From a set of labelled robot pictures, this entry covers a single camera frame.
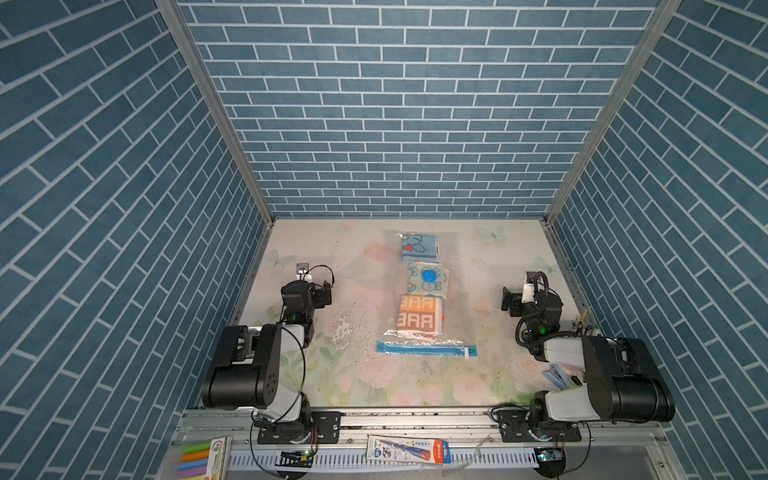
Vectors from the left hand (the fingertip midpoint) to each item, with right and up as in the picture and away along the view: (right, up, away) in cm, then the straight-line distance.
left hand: (316, 281), depth 94 cm
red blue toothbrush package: (+28, -37, -24) cm, 52 cm away
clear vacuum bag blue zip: (+25, -1, +9) cm, 26 cm away
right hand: (+66, -3, -1) cm, 66 cm away
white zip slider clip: (+46, -20, -8) cm, 51 cm away
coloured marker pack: (-18, -38, -26) cm, 50 cm away
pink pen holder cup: (+62, -11, -31) cm, 70 cm away
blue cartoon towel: (+34, +10, +15) cm, 38 cm away
